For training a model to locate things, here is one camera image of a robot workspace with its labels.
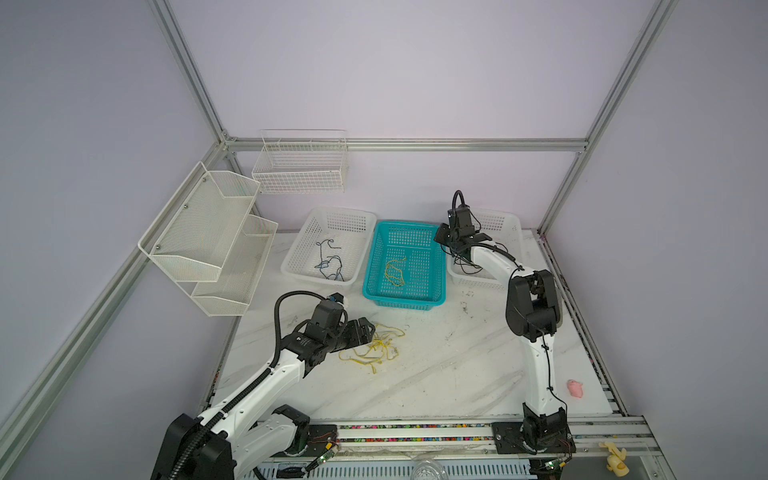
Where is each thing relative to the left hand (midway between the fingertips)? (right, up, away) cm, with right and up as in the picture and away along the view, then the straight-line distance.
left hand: (362, 333), depth 82 cm
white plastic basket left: (-9, +33, +37) cm, 50 cm away
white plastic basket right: (+53, +32, +34) cm, 70 cm away
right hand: (+24, +31, +21) cm, 45 cm away
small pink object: (+59, -15, -1) cm, 61 cm away
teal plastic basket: (+14, +18, +29) cm, 36 cm away
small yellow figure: (+62, -27, -13) cm, 68 cm away
